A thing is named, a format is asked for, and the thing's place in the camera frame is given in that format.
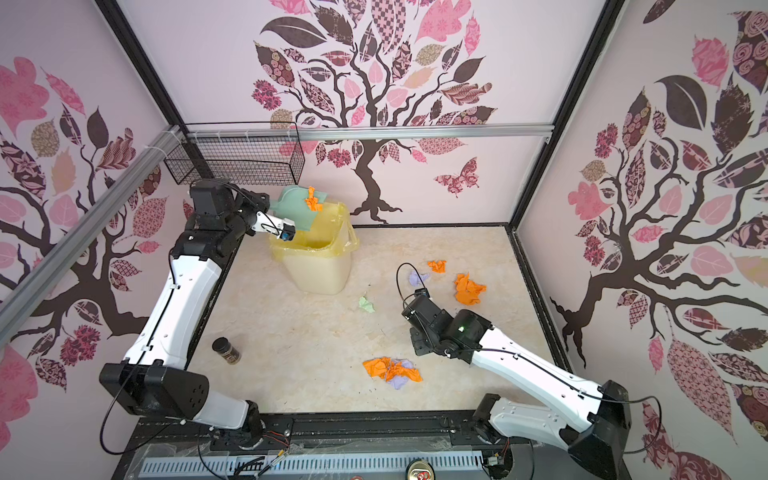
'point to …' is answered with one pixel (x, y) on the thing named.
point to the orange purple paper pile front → (394, 371)
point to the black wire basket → (268, 153)
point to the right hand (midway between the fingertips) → (421, 332)
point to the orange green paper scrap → (312, 200)
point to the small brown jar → (222, 345)
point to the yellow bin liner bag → (330, 236)
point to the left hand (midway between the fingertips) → (256, 190)
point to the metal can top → (419, 469)
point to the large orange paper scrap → (467, 291)
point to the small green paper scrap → (365, 304)
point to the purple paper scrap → (415, 280)
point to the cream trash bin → (320, 259)
